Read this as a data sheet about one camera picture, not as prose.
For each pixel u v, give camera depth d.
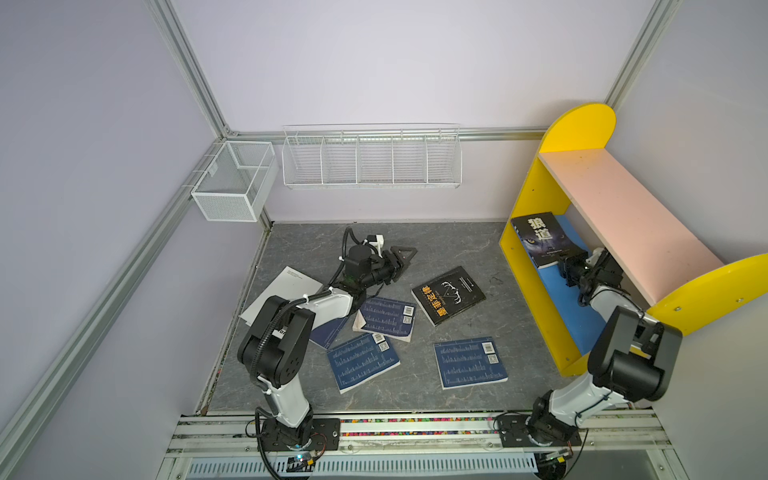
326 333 0.91
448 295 0.99
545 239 0.94
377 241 0.85
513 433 0.73
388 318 0.93
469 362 0.85
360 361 0.84
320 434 0.73
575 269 0.80
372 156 1.02
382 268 0.78
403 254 0.79
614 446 0.73
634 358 0.48
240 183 1.02
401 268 0.77
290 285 0.98
